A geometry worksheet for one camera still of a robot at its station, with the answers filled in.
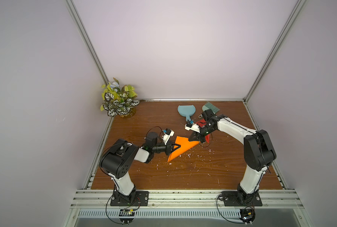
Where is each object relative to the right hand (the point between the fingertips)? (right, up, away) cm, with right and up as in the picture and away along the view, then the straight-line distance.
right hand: (190, 135), depth 87 cm
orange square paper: (-3, -5, -3) cm, 7 cm away
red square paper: (+6, +8, -6) cm, 12 cm away
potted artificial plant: (-46, +23, +2) cm, 51 cm away
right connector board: (+27, -38, -17) cm, 50 cm away
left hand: (-6, -7, -4) cm, 10 cm away
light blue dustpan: (0, +16, +25) cm, 30 cm away
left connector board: (-35, -39, -15) cm, 55 cm away
